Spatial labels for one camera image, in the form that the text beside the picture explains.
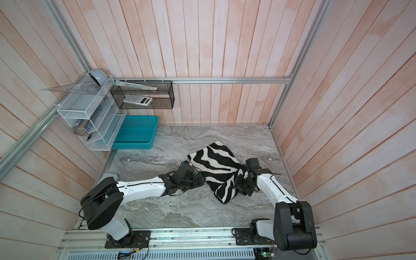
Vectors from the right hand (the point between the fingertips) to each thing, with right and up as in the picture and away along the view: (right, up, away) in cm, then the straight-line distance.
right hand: (234, 185), depth 87 cm
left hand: (-19, +1, -1) cm, 19 cm away
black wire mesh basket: (-45, +54, +21) cm, 73 cm away
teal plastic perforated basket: (-65, +31, +27) cm, 77 cm away
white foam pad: (-74, +5, +7) cm, 75 cm away
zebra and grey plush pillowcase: (-7, +8, +9) cm, 14 cm away
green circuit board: (+11, -25, -17) cm, 32 cm away
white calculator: (-58, +50, +11) cm, 77 cm away
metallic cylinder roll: (-75, +31, -11) cm, 82 cm away
